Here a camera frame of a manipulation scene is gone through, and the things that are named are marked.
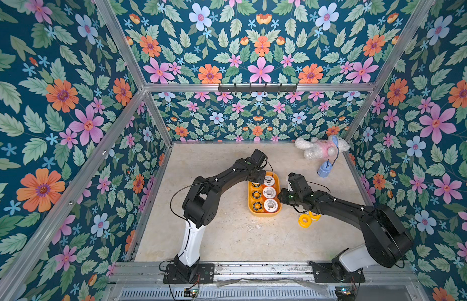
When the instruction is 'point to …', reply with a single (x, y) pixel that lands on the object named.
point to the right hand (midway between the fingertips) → (277, 195)
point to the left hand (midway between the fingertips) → (261, 175)
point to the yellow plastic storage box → (262, 198)
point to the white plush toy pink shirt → (317, 149)
